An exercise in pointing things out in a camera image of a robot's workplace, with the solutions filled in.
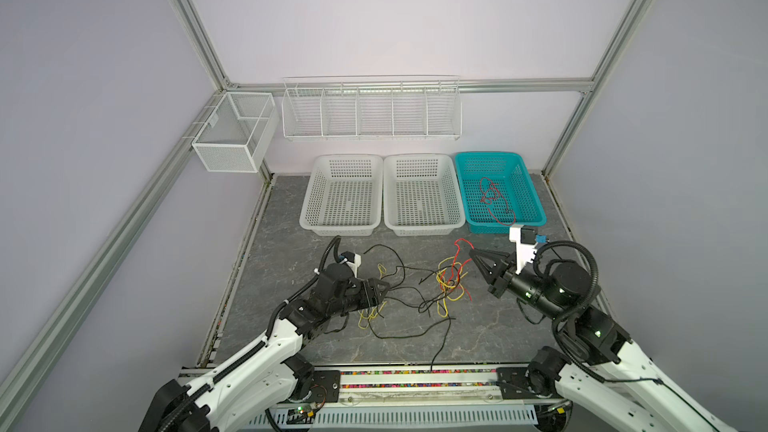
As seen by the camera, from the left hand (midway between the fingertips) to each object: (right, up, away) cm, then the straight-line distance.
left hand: (381, 293), depth 79 cm
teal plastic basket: (+49, +36, +37) cm, 71 cm away
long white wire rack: (+12, +58, +26) cm, 65 cm away
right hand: (+20, +13, -16) cm, 29 cm away
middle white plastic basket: (+14, +27, +36) cm, 47 cm away
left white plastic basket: (-16, +27, +34) cm, 46 cm away
